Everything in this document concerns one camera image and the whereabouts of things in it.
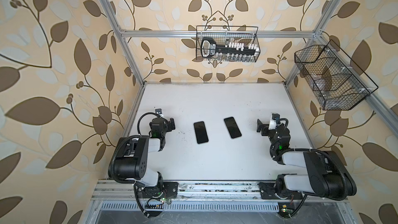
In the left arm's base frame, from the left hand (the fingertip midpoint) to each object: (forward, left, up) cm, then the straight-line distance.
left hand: (161, 118), depth 94 cm
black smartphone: (-8, -25, -6) cm, 27 cm away
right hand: (-2, -64, +3) cm, 64 cm away
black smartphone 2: (-3, -45, -6) cm, 45 cm away
